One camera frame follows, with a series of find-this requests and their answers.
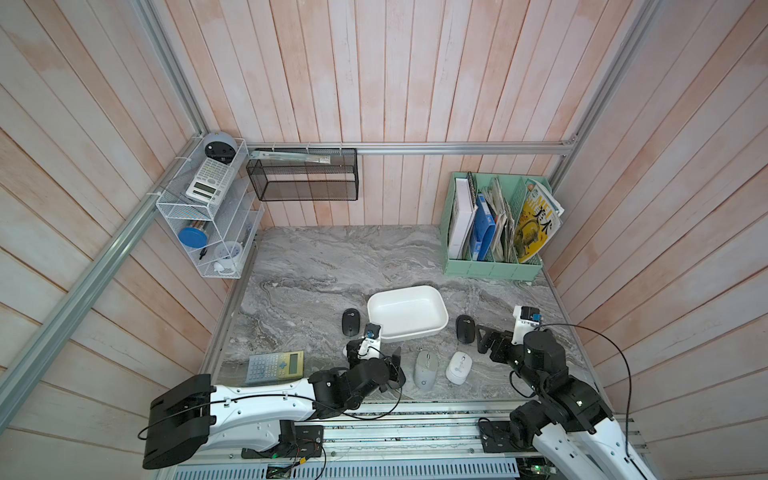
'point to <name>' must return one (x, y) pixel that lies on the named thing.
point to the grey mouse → (426, 370)
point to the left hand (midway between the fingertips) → (383, 348)
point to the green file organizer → (513, 188)
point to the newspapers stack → (504, 247)
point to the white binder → (463, 212)
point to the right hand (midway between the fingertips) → (488, 327)
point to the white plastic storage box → (408, 312)
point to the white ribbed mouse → (459, 367)
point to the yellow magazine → (539, 218)
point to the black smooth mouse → (350, 322)
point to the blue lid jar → (193, 237)
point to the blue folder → (485, 228)
